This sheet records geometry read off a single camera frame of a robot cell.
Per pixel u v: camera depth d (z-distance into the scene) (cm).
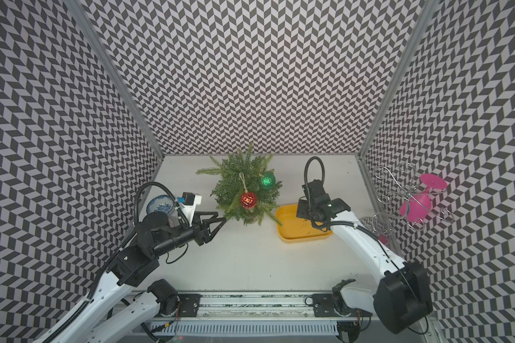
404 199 65
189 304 73
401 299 39
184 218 56
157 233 49
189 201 58
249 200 64
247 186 66
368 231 48
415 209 67
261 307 74
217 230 61
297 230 90
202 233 57
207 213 67
